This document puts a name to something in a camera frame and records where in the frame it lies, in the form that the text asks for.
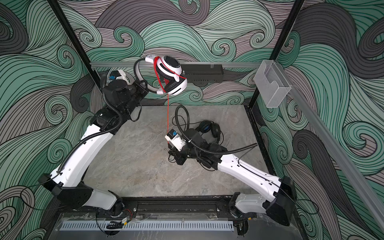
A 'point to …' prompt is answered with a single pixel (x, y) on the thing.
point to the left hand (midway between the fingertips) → (148, 78)
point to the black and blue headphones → (206, 126)
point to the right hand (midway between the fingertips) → (170, 152)
